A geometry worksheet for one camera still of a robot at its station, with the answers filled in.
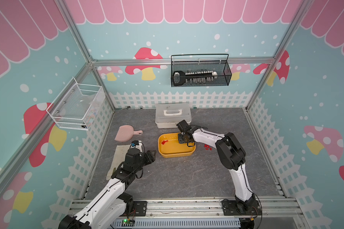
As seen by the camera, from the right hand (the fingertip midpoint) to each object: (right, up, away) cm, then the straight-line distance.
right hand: (182, 138), depth 102 cm
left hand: (-18, -8, -18) cm, 26 cm away
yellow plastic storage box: (-9, -5, -3) cm, 11 cm away
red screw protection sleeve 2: (-13, -2, -2) cm, 13 cm away
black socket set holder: (-1, +40, -12) cm, 42 cm away
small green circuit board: (-29, -40, -29) cm, 57 cm away
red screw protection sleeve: (+10, +1, -35) cm, 36 cm away
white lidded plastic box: (-10, +17, -2) cm, 19 cm away
